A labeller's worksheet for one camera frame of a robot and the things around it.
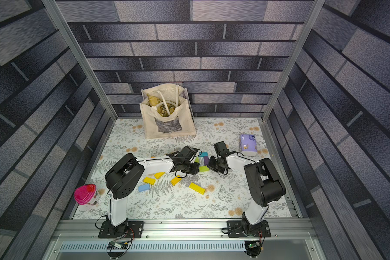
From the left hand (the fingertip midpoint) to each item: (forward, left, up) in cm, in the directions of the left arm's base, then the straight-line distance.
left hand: (201, 170), depth 92 cm
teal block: (+13, -2, -3) cm, 14 cm away
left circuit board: (-36, +38, -3) cm, 52 cm away
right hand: (+4, -5, -2) cm, 6 cm away
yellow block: (-10, +2, -2) cm, 10 cm away
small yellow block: (-5, +14, -2) cm, 15 cm away
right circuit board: (-35, -24, -5) cm, 43 cm away
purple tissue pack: (+15, -29, +5) cm, 33 cm away
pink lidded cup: (-17, +57, +7) cm, 60 cm away
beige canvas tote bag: (+29, +21, +19) cm, 41 cm away
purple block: (+7, -3, -1) cm, 8 cm away
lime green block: (+1, -2, 0) cm, 2 cm away
